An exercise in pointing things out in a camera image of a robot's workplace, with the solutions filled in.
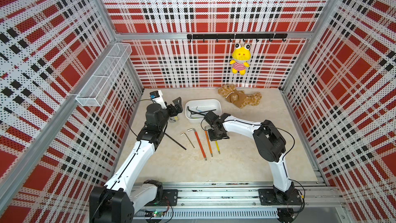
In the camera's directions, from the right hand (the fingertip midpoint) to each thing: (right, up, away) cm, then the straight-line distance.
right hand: (216, 137), depth 94 cm
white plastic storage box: (-14, +17, +15) cm, 26 cm away
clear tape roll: (-28, +11, +5) cm, 30 cm away
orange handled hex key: (-5, -2, -1) cm, 6 cm away
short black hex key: (-14, +14, +11) cm, 23 cm away
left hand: (-22, +23, -15) cm, 35 cm away
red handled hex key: (-9, -6, -3) cm, 11 cm away
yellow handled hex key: (+1, -6, -3) cm, 7 cm away
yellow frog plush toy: (+15, +51, -2) cm, 53 cm away
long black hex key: (-27, -1, 0) cm, 27 cm away
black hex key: (-10, +15, +13) cm, 22 cm away
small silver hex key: (-22, +2, +2) cm, 22 cm away
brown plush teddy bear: (+16, +25, +9) cm, 31 cm away
